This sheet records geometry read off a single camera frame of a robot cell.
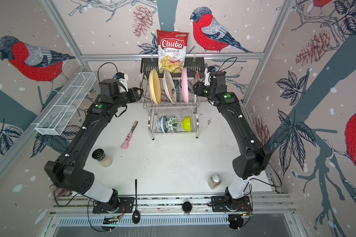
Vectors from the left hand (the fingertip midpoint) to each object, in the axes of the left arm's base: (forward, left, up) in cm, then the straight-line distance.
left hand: (138, 89), depth 74 cm
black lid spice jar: (-24, +22, -32) cm, 46 cm away
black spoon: (-50, +1, -38) cm, 63 cm away
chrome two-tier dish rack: (+10, -21, -27) cm, 36 cm away
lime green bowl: (-2, -25, -28) cm, 37 cm away
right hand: (+3, -29, -2) cm, 29 cm away
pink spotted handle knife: (-11, +16, -38) cm, 43 cm away
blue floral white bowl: (-4, -10, -25) cm, 27 cm away
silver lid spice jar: (-37, -38, -28) cm, 60 cm away
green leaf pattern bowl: (-4, -16, -25) cm, 30 cm away
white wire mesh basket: (-15, +41, -8) cm, 44 cm away
